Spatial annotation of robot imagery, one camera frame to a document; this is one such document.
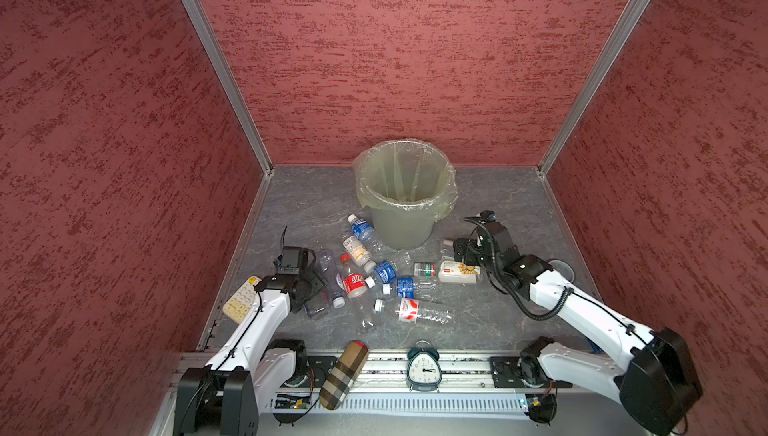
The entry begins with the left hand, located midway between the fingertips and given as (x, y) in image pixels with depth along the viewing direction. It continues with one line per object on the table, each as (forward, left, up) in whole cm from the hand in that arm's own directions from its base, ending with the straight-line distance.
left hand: (315, 292), depth 86 cm
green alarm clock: (-20, -31, +3) cm, 36 cm away
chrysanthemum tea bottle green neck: (+6, -40, +4) cm, 40 cm away
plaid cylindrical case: (-21, -11, +2) cm, 24 cm away
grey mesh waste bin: (+18, -27, +7) cm, 33 cm away
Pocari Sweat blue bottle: (+5, -21, +4) cm, 22 cm away
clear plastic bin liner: (+35, -26, +14) cm, 46 cm away
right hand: (+9, -43, +10) cm, 45 cm away
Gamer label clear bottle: (+4, -4, +2) cm, 6 cm away
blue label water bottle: (+21, -13, -1) cm, 25 cm away
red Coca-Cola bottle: (0, -13, +3) cm, 13 cm away
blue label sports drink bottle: (0, -28, +4) cm, 29 cm away
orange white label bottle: (+11, -12, +3) cm, 17 cm away
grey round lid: (+9, -78, -2) cm, 78 cm away
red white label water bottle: (-6, -28, +3) cm, 29 cm away
